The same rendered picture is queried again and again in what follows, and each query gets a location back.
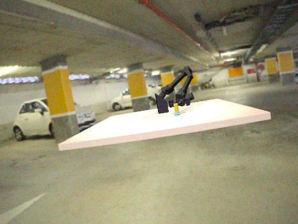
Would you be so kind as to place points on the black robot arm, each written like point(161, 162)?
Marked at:
point(187, 71)

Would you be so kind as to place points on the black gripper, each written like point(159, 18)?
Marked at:
point(181, 102)

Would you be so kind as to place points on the yellow cylinder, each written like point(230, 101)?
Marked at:
point(176, 107)

